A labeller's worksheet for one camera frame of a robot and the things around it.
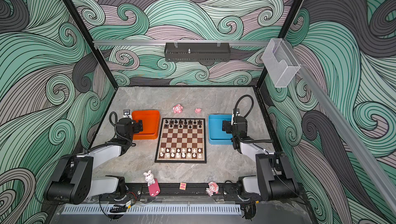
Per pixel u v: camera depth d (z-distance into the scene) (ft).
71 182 1.37
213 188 2.35
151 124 3.18
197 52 3.10
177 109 3.37
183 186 2.44
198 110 3.40
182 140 2.95
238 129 2.24
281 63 2.56
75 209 2.49
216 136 3.01
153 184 2.44
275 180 1.37
